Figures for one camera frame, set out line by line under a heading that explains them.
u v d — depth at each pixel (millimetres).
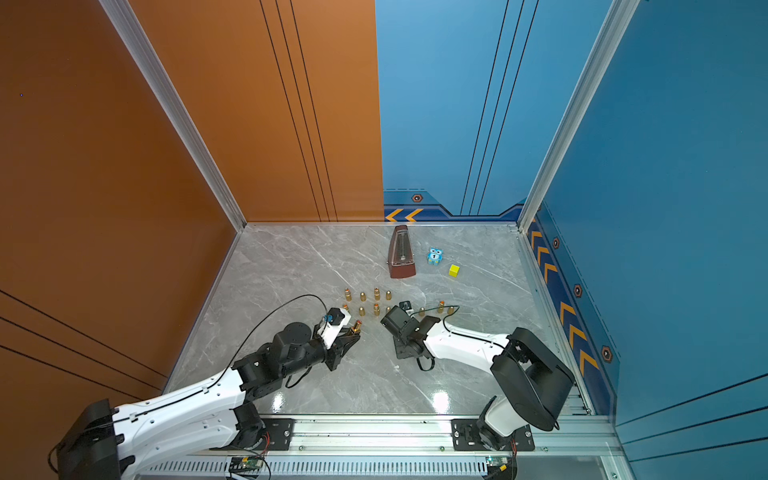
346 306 963
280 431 749
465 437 724
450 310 945
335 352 660
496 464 720
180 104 873
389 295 968
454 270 1033
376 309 925
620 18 693
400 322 684
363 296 966
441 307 950
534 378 435
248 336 917
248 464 721
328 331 661
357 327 740
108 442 413
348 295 966
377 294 966
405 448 731
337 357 663
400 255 975
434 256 1085
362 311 928
